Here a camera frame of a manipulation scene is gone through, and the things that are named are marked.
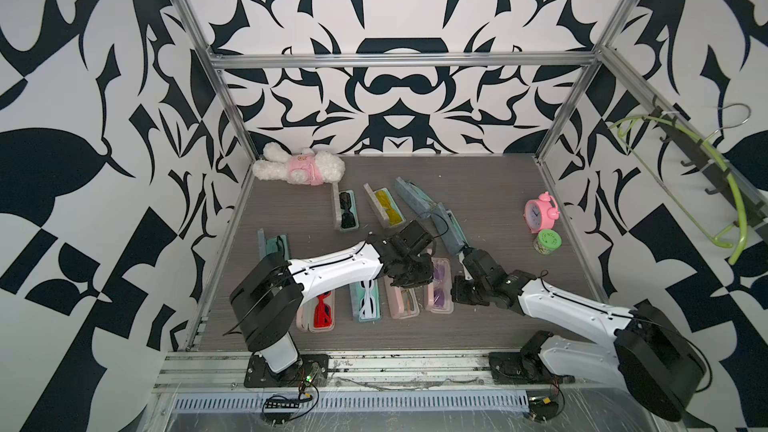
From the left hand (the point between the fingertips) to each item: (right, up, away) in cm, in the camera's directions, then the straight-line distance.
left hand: (434, 274), depth 80 cm
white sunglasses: (-17, -10, +3) cm, 20 cm away
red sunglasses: (-30, -11, +1) cm, 32 cm away
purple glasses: (+2, -6, +5) cm, 8 cm away
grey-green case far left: (-47, +5, +16) cm, 50 cm away
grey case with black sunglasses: (-25, +14, +23) cm, 37 cm away
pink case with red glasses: (-35, -12, +2) cm, 37 cm away
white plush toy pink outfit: (-40, +30, +25) cm, 56 cm away
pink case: (-8, -6, -3) cm, 11 cm away
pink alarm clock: (+35, +15, +13) cm, 40 cm away
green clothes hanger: (+53, +40, +5) cm, 67 cm away
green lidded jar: (+36, +6, +11) cm, 38 cm away
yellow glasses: (-10, +13, +21) cm, 27 cm away
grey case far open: (-3, +19, +19) cm, 27 cm away
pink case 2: (+4, -3, +4) cm, 7 cm away
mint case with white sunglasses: (-21, -8, +2) cm, 22 cm away
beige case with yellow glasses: (-15, +15, +16) cm, 27 cm away
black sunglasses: (-25, +15, +23) cm, 37 cm away
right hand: (+5, -5, +6) cm, 10 cm away
